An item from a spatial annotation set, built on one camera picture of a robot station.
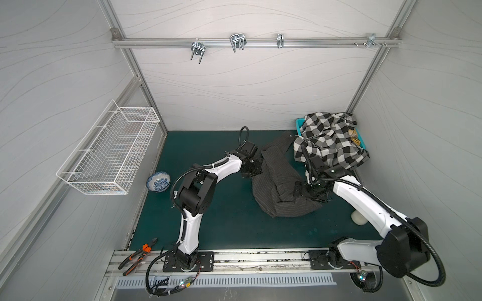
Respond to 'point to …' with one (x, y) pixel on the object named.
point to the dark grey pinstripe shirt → (273, 187)
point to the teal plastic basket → (299, 122)
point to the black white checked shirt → (328, 135)
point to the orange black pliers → (145, 248)
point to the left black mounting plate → (205, 263)
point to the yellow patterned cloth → (354, 136)
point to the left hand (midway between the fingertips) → (263, 169)
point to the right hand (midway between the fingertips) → (306, 190)
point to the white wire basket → (108, 158)
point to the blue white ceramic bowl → (158, 182)
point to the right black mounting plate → (317, 261)
